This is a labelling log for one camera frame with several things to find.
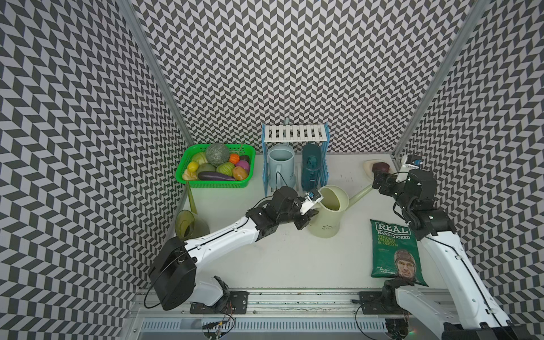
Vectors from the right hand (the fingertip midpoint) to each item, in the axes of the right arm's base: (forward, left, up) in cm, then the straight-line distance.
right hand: (386, 178), depth 74 cm
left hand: (-8, +26, -9) cm, 28 cm away
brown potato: (+18, +58, -18) cm, 63 cm away
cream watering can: (-10, +20, -15) cm, 27 cm away
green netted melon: (+27, +69, -14) cm, 76 cm away
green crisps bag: (-19, -6, -22) cm, 30 cm away
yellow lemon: (+22, +81, -17) cm, 86 cm away
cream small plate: (+29, -9, -25) cm, 39 cm away
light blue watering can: (+12, +37, -7) cm, 40 cm away
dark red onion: (+25, -14, -22) cm, 36 cm away
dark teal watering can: (+12, +25, -11) cm, 29 cm away
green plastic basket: (+34, +88, -19) cm, 96 cm away
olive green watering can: (-4, +79, -27) cm, 84 cm away
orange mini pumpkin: (+30, +63, -21) cm, 73 cm away
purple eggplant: (+17, +70, -19) cm, 75 cm away
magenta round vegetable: (+25, +57, -20) cm, 65 cm away
